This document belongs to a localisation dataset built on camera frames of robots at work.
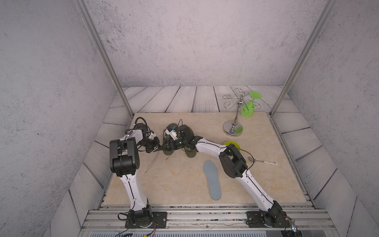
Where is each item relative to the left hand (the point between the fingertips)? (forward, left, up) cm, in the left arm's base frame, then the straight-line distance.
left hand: (163, 147), depth 99 cm
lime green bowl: (0, -48, +1) cm, 48 cm away
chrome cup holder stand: (+16, -52, +24) cm, 60 cm away
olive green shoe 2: (-6, -18, +2) cm, 19 cm away
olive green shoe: (-8, -4, +8) cm, 12 cm away
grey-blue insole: (-15, -30, -3) cm, 34 cm away
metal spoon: (-10, -56, -1) cm, 57 cm away
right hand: (-5, -1, +5) cm, 8 cm away
